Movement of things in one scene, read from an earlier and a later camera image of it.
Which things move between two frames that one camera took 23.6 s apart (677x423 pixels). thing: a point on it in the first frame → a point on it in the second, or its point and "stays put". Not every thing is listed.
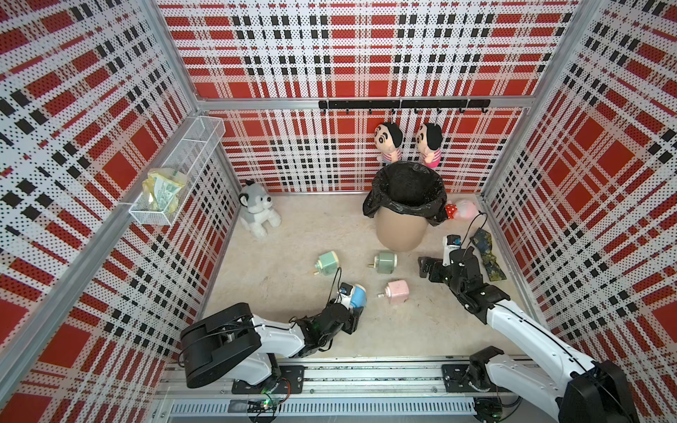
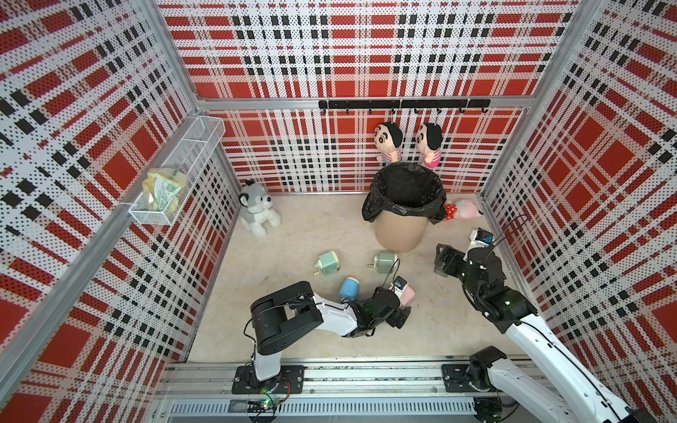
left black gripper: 353,321 → 399,317
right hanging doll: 429,137 stays put
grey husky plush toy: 256,211 stays put
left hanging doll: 388,137 stays put
